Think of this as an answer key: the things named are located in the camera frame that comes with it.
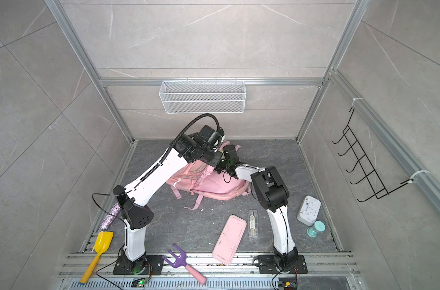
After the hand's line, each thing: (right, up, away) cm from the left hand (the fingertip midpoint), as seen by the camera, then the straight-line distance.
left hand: (219, 155), depth 77 cm
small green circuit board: (-30, -50, -8) cm, 59 cm away
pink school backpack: (-7, -12, +5) cm, 15 cm away
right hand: (-9, -4, +18) cm, 21 cm away
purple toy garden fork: (-16, -45, -2) cm, 48 cm away
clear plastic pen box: (+15, -33, +6) cm, 37 cm away
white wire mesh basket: (-10, +33, +23) cm, 41 cm away
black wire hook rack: (+55, -8, -13) cm, 57 cm away
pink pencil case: (+4, -38, +1) cm, 38 cm away
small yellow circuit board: (+27, -51, -7) cm, 58 cm away
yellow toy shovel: (-53, -39, +3) cm, 66 cm away
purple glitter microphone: (-52, -30, +7) cm, 61 cm away
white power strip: (+43, -27, +9) cm, 52 cm away
